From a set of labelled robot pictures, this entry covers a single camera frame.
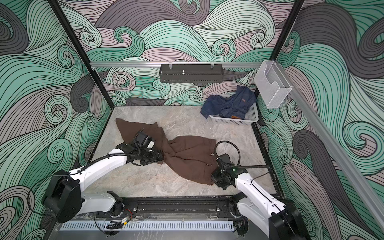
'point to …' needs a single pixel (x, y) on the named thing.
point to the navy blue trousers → (234, 106)
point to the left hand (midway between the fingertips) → (160, 158)
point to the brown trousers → (192, 158)
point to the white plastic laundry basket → (251, 116)
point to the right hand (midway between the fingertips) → (211, 178)
